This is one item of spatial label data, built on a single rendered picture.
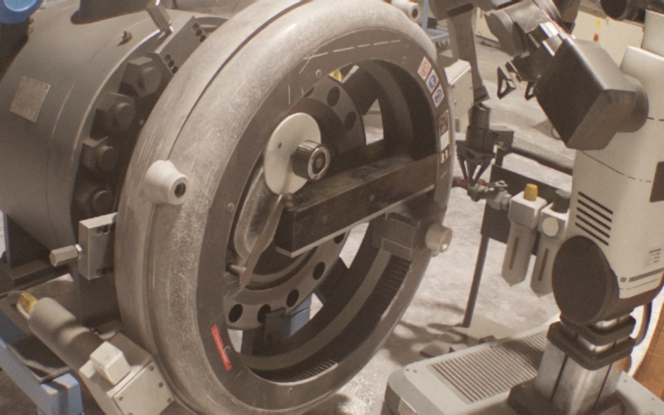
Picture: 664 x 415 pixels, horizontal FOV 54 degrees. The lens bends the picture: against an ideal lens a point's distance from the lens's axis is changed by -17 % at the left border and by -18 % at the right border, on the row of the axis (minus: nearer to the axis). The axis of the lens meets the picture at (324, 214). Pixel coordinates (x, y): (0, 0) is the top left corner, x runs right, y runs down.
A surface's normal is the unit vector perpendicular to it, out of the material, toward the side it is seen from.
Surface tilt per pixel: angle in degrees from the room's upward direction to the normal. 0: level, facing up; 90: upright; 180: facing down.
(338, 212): 90
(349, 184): 3
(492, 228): 90
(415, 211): 3
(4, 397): 0
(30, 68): 52
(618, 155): 90
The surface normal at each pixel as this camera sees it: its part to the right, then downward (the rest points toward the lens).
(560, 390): -0.88, 0.09
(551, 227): -0.62, 0.24
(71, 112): -0.49, -0.24
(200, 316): 0.78, 0.31
